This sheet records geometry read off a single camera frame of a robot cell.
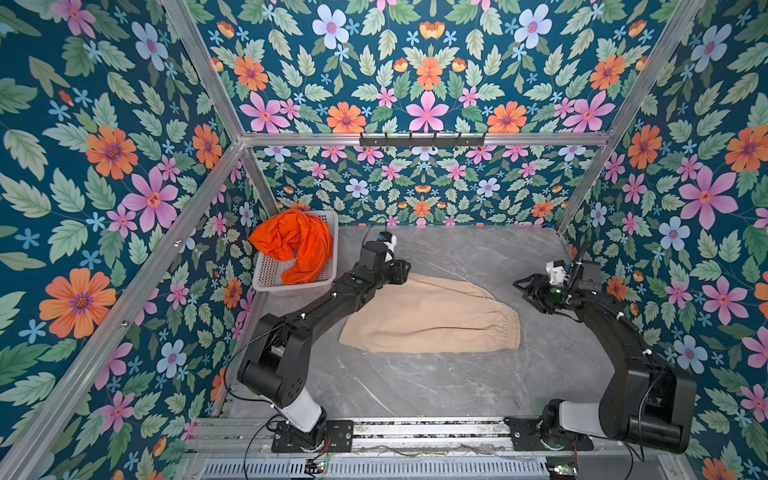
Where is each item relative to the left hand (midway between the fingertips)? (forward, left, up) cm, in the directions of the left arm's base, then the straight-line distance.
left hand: (411, 258), depth 86 cm
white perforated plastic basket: (+8, +48, -15) cm, 51 cm away
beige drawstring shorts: (-9, -6, -18) cm, 21 cm away
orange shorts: (+20, +40, -9) cm, 45 cm away
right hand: (-9, -31, -5) cm, 33 cm away
